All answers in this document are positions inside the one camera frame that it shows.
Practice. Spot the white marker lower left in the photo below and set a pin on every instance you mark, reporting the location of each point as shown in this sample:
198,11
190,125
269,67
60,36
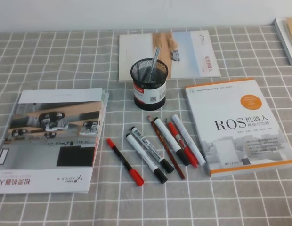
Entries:
153,167

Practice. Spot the white book at edge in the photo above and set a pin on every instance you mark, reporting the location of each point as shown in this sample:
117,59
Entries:
284,34

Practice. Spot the white marker with label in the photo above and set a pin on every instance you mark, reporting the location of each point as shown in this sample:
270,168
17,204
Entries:
151,149

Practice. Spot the white pen right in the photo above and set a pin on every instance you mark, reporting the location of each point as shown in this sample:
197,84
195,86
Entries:
188,140

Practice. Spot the white brochure with car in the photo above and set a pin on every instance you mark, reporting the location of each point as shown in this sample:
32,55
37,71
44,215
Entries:
188,55

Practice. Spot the white orange ROS book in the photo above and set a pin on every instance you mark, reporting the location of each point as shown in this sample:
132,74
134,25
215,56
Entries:
237,130

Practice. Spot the dark red pencil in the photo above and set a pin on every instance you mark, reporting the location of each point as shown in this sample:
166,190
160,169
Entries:
162,140

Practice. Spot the red gel pen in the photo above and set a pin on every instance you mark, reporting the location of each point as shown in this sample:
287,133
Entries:
174,131

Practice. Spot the white marker black cap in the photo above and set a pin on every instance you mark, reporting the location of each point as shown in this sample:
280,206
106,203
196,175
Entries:
171,140

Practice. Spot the black mesh pen holder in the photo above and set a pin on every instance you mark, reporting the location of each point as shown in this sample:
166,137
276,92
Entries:
149,84

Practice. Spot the red and black marker pen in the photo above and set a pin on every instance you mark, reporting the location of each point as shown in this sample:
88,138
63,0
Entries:
133,173

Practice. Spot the stack of robot brochures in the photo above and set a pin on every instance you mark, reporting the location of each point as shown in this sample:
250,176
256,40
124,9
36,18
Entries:
52,140

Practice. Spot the clear ballpoint pen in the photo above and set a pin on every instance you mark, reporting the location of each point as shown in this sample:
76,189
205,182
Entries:
153,65

